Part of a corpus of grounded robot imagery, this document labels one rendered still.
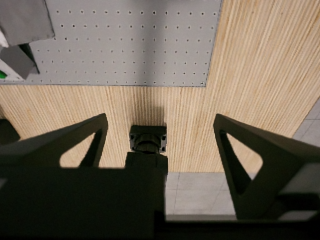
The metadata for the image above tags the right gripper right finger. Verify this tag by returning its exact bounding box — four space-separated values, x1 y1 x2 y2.
213 113 320 220

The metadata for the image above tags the grey work mat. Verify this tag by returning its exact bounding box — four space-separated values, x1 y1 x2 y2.
0 0 223 88

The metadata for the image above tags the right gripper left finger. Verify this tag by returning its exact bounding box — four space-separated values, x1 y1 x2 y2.
0 113 109 167

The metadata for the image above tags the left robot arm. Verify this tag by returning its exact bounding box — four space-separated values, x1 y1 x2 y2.
0 136 7 146

